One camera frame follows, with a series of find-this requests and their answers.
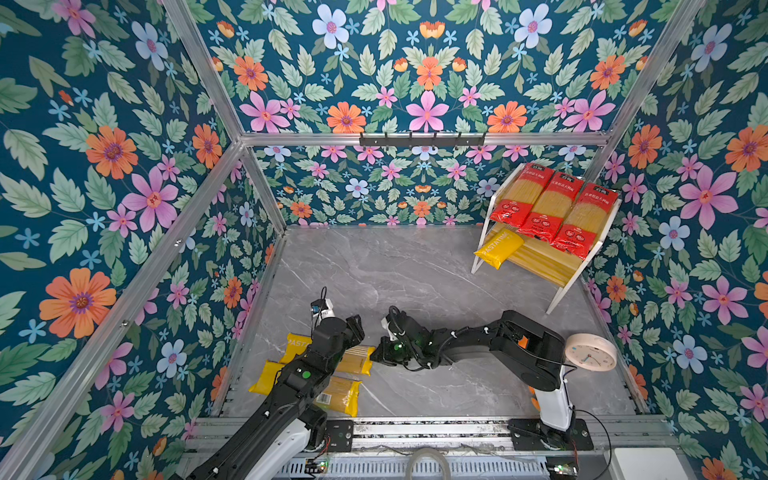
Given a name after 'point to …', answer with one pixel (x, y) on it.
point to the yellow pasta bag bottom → (337, 393)
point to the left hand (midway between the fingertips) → (358, 315)
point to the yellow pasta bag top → (500, 247)
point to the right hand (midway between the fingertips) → (367, 357)
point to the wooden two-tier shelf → (538, 256)
